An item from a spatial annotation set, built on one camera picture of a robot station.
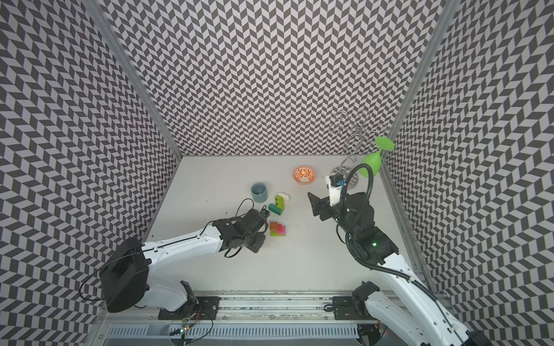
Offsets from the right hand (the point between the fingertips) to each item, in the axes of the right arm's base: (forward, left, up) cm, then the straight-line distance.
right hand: (319, 194), depth 71 cm
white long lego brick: (+15, +12, -24) cm, 31 cm away
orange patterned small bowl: (+29, +3, -25) cm, 38 cm away
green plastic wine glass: (+18, -24, -2) cm, 30 cm away
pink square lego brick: (-3, +13, -22) cm, 26 cm away
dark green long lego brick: (+10, +17, -26) cm, 33 cm away
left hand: (-7, +23, -22) cm, 32 cm away
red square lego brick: (-1, +14, -21) cm, 26 cm away
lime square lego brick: (+13, +15, -26) cm, 32 cm away
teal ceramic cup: (+18, +24, -24) cm, 38 cm away
